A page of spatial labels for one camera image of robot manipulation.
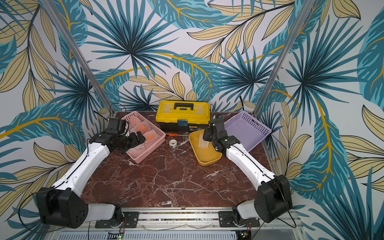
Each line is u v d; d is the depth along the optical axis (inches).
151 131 40.7
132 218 28.9
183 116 37.2
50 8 26.6
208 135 29.5
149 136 39.1
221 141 23.3
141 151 35.7
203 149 38.5
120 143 25.9
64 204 15.3
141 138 29.9
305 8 27.0
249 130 41.6
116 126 24.3
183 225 28.5
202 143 38.4
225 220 28.8
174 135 40.9
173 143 39.3
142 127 39.6
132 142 28.2
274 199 16.2
